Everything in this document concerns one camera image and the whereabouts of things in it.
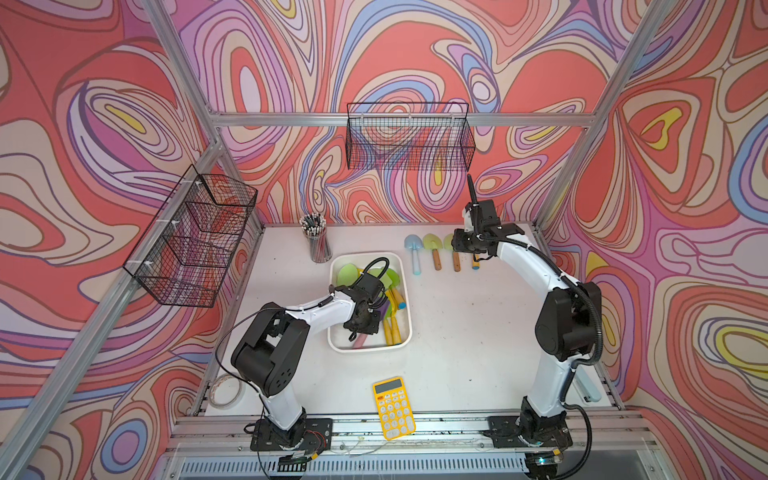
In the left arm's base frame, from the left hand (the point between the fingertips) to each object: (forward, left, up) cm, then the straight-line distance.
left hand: (375, 329), depth 91 cm
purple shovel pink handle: (-4, +4, +1) cm, 6 cm away
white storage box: (-3, -6, +4) cm, 8 cm away
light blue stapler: (-17, -57, +2) cm, 60 cm away
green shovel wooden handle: (+35, -21, +2) cm, 41 cm away
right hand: (+21, -26, +15) cm, 37 cm away
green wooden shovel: (+28, -29, +3) cm, 41 cm away
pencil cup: (+27, +20, +18) cm, 38 cm away
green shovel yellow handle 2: (+18, -6, +2) cm, 19 cm away
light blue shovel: (+36, -14, +1) cm, 38 cm away
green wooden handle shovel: (+19, +10, +3) cm, 22 cm away
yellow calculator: (-22, -5, +1) cm, 23 cm away
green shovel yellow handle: (+25, -36, +1) cm, 44 cm away
